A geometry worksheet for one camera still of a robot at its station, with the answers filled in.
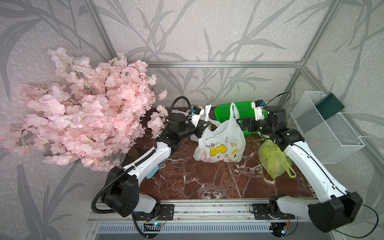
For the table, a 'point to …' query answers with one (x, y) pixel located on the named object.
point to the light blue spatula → (154, 171)
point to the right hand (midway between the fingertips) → (243, 118)
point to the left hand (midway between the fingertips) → (210, 124)
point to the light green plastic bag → (274, 160)
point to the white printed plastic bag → (224, 142)
